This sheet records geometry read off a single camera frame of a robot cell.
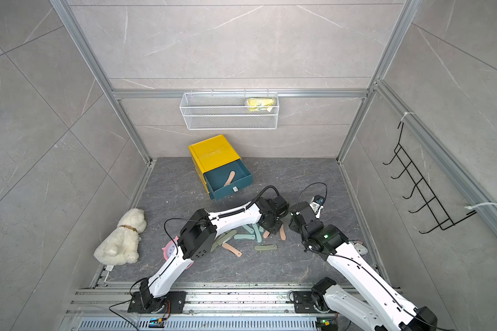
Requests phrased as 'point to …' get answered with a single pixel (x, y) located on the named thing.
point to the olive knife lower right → (265, 247)
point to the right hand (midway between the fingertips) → (301, 218)
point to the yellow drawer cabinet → (211, 154)
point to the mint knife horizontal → (238, 236)
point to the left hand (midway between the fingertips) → (277, 224)
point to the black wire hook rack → (429, 197)
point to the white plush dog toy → (121, 247)
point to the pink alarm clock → (170, 247)
